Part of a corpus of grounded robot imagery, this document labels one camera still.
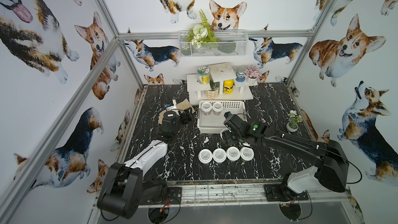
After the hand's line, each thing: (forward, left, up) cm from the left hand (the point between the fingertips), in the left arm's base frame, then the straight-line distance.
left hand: (185, 105), depth 86 cm
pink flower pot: (+18, -39, +7) cm, 44 cm away
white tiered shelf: (+23, -23, -9) cm, 34 cm away
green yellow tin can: (+20, -10, +4) cm, 23 cm away
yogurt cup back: (+7, -12, -12) cm, 18 cm away
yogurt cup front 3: (-23, -25, -11) cm, 36 cm away
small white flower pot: (-5, -63, -10) cm, 64 cm away
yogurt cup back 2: (+8, -19, -12) cm, 24 cm away
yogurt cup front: (-24, -11, -12) cm, 28 cm away
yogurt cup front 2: (-23, -18, -12) cm, 32 cm away
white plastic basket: (+6, -15, -18) cm, 24 cm away
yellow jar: (+24, -27, -10) cm, 37 cm away
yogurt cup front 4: (-23, -32, -11) cm, 41 cm away
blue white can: (+22, -34, +3) cm, 40 cm away
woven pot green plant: (+18, -16, -11) cm, 27 cm away
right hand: (-14, -24, -4) cm, 28 cm away
